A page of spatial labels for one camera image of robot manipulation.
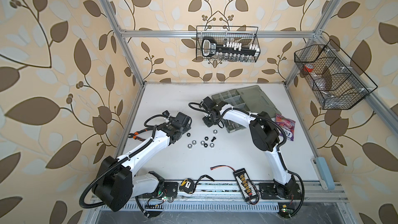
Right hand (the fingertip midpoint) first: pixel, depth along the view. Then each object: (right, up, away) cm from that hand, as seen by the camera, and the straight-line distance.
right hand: (209, 122), depth 97 cm
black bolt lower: (+2, -10, -6) cm, 12 cm away
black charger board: (+17, -28, -22) cm, 39 cm away
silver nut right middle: (+4, -6, -4) cm, 8 cm away
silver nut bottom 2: (-4, -11, -7) cm, 14 cm away
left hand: (-15, -1, -12) cm, 20 cm away
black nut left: (-13, -7, -4) cm, 15 cm away
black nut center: (-2, -9, -6) cm, 11 cm away
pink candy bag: (+48, -1, -4) cm, 48 cm away
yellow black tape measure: (-11, -27, -24) cm, 38 cm away
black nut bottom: (-2, -12, -8) cm, 15 cm away
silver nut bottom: (-9, -11, -7) cm, 16 cm away
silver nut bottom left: (-12, -13, -9) cm, 19 cm away
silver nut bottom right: (+1, -12, -9) cm, 15 cm away
